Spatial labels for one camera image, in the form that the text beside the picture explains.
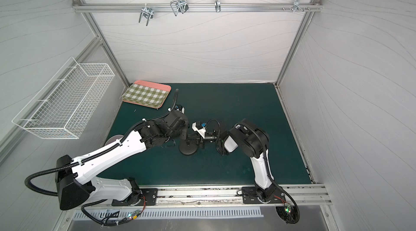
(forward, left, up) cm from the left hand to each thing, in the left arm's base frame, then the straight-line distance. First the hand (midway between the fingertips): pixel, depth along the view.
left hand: (187, 129), depth 76 cm
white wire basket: (+2, +52, +14) cm, 54 cm away
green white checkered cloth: (+37, +38, -18) cm, 56 cm away
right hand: (+1, +2, -10) cm, 11 cm away
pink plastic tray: (+47, +35, -17) cm, 61 cm away
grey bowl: (+1, +42, -13) cm, 45 cm away
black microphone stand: (-1, +1, -17) cm, 17 cm away
